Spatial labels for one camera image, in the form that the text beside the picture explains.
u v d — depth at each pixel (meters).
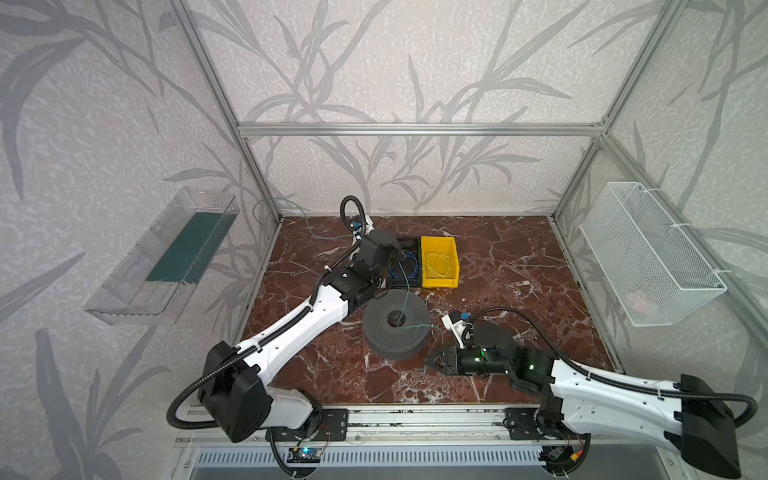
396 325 0.85
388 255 0.57
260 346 0.42
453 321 0.70
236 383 0.39
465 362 0.64
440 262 1.05
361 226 0.68
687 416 0.42
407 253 1.02
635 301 0.74
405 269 1.00
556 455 0.75
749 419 0.45
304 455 0.71
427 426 0.75
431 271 0.98
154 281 0.63
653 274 0.61
